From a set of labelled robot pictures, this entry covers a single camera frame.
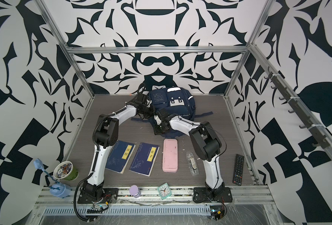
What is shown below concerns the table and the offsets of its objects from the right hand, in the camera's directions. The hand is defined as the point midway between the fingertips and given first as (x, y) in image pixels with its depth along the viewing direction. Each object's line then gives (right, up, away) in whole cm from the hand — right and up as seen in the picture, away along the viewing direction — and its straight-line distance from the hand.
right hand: (153, 130), depth 95 cm
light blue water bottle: (-44, -24, -26) cm, 57 cm away
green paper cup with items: (-44, -18, -21) cm, 52 cm away
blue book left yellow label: (-19, -13, -8) cm, 25 cm away
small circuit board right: (+33, -37, -24) cm, 56 cm away
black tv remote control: (+50, -21, -13) cm, 56 cm away
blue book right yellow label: (-5, -16, -8) cm, 19 cm away
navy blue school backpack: (+12, +20, +15) cm, 28 cm away
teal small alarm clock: (+7, -29, -21) cm, 36 cm away
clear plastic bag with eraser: (+24, -18, -11) cm, 32 cm away
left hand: (+3, +13, +9) cm, 16 cm away
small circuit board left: (-27, -37, -22) cm, 51 cm away
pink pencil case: (+11, -14, -10) cm, 20 cm away
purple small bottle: (-7, -26, -26) cm, 37 cm away
